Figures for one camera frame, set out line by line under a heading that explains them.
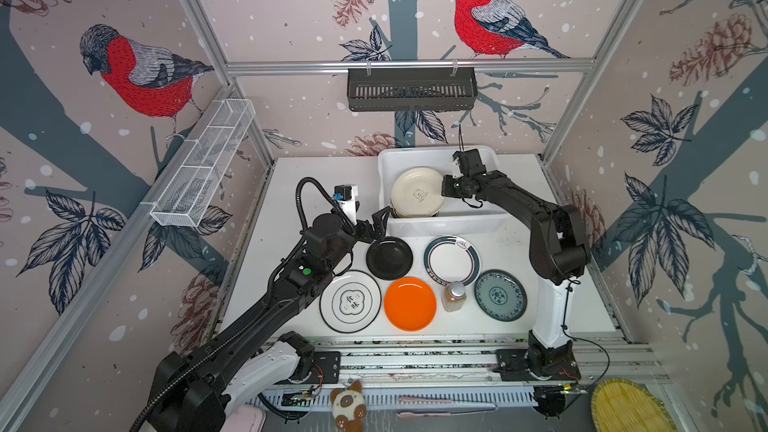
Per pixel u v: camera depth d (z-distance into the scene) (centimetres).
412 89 104
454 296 76
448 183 89
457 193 88
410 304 83
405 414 65
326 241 54
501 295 85
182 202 70
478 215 85
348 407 66
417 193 101
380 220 66
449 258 93
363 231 66
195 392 38
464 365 75
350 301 84
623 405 67
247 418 65
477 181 73
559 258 54
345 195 62
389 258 106
